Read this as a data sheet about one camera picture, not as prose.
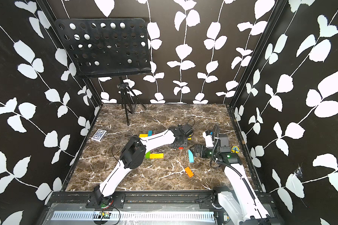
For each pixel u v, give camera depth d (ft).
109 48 2.29
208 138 2.34
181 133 2.49
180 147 3.10
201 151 2.25
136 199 2.46
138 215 2.30
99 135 3.23
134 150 2.04
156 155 2.96
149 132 3.32
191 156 2.97
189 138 3.20
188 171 2.75
